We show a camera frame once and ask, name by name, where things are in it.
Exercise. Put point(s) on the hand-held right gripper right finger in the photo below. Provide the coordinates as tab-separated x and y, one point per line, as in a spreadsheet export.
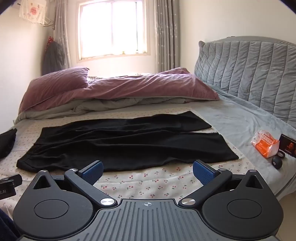
203	171

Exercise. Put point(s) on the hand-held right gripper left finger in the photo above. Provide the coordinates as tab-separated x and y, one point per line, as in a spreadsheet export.
93	171

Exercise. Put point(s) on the black pants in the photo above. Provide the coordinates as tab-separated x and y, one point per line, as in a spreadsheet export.
120	143

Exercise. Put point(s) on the person's dark blue clothing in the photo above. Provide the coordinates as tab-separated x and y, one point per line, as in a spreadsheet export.
5	224

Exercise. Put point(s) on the dark cloth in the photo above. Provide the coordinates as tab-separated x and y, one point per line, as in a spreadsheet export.
7	143

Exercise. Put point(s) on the bed with floral sheet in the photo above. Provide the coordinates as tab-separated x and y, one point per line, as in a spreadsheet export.
143	179

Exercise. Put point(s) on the grey bed cover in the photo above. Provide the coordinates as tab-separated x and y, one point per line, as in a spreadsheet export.
233	118

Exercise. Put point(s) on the orange and white packet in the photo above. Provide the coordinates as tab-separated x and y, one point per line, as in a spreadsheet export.
264	143

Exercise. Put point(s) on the small black ball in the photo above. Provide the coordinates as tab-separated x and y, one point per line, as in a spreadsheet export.
276	161

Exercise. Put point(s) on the black tape roll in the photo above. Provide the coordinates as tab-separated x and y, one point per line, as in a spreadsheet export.
281	154

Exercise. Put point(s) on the black card box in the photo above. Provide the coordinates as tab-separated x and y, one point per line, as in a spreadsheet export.
288	144

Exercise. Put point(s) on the purple pillow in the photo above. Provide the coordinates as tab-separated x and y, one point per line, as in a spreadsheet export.
53	85

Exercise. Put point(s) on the purple duvet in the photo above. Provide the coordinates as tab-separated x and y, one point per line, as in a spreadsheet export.
143	89

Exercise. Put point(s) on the grey quilted headboard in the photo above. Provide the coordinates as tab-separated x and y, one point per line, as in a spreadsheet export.
249	69

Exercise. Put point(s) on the grey hanging jacket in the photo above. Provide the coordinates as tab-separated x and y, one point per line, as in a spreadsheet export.
53	58

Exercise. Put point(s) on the red dotted cloth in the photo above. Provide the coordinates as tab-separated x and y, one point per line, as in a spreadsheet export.
49	39

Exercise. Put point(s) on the grey patterned curtain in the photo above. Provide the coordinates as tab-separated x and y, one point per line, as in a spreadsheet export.
167	34
62	30

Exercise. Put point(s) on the window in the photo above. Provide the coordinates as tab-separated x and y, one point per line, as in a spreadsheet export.
113	30

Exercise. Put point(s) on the white air conditioner cover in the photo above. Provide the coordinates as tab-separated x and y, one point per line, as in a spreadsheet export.
32	11

